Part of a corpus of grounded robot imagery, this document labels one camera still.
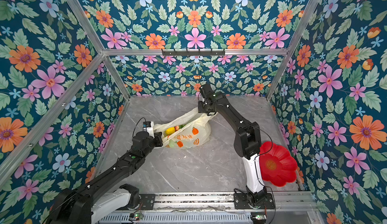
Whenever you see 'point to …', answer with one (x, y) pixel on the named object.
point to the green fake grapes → (182, 126)
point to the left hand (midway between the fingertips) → (163, 129)
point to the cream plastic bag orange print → (190, 131)
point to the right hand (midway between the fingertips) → (202, 107)
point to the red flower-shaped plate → (276, 165)
